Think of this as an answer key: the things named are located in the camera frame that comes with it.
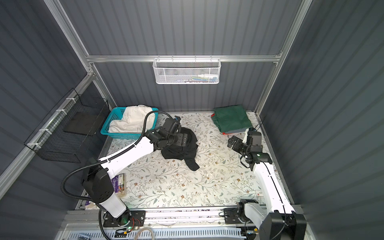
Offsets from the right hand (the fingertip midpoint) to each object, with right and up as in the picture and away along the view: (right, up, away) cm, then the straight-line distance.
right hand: (237, 143), depth 82 cm
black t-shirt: (-29, -7, +11) cm, 32 cm away
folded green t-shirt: (+3, +15, +28) cm, 32 cm away
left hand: (-31, +4, +2) cm, 31 cm away
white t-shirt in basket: (-70, +14, +30) cm, 78 cm away
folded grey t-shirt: (+10, +7, +23) cm, 26 cm away
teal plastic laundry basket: (-83, +19, +30) cm, 90 cm away
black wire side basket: (-86, +6, -8) cm, 87 cm away
